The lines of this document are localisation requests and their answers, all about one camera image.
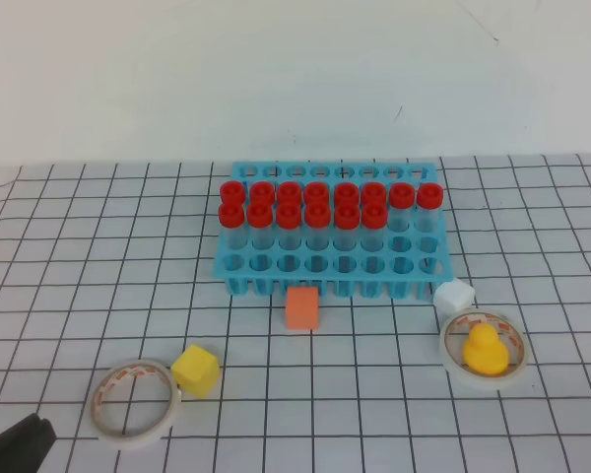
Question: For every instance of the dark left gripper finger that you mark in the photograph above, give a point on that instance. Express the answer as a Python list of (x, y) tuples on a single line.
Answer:
[(33, 444), (18, 431)]

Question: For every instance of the red capped test tube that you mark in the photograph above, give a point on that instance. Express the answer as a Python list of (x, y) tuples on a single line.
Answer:
[(374, 218)]

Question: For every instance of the blue test tube rack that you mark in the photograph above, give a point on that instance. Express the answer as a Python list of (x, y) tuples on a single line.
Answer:
[(412, 262)]

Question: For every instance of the white tape roll left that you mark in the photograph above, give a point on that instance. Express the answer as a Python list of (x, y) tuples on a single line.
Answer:
[(133, 383)]

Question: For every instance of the white tape roll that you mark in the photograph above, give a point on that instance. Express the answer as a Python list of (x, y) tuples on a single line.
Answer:
[(133, 383), (454, 333)]

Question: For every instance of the yellow cube block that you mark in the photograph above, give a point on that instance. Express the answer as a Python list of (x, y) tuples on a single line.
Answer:
[(196, 371)]

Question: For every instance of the orange cube block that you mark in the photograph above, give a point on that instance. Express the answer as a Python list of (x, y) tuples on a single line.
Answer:
[(302, 308)]

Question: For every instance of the white tape roll right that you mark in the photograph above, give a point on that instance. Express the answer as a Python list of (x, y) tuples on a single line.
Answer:
[(454, 333)]

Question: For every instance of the white cube block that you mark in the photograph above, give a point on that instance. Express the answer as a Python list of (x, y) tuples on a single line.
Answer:
[(453, 296)]

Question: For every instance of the yellow rubber duck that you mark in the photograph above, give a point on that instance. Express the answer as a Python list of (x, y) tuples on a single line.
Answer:
[(483, 351)]

